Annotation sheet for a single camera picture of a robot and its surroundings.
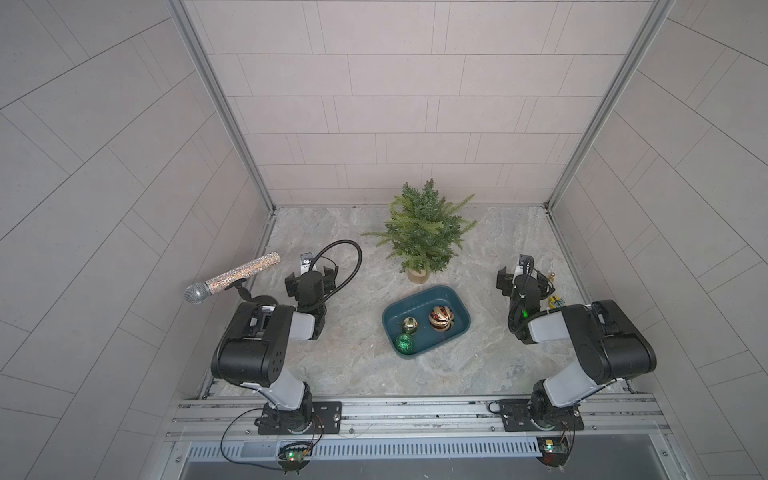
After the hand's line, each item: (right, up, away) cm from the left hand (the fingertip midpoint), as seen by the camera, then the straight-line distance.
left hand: (313, 265), depth 94 cm
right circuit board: (+63, -40, -26) cm, 79 cm away
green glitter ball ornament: (+29, -19, -15) cm, 38 cm away
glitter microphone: (-17, -3, -28) cm, 33 cm away
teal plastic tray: (+33, -12, -5) cm, 36 cm away
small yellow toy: (+75, -10, -3) cm, 76 cm away
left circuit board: (+5, -38, -30) cm, 49 cm away
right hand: (+65, 0, -1) cm, 65 cm away
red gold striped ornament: (+39, -13, -13) cm, 43 cm away
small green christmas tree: (+33, +11, -25) cm, 43 cm away
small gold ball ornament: (+30, -15, -12) cm, 36 cm away
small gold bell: (+77, -4, +2) cm, 77 cm away
